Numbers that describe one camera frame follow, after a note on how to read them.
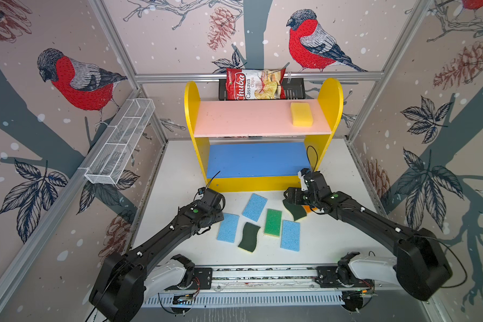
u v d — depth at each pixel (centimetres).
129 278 39
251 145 123
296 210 90
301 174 80
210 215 69
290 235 83
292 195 77
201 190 79
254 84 87
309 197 72
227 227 86
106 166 70
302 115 70
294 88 95
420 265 40
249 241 82
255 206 92
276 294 71
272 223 86
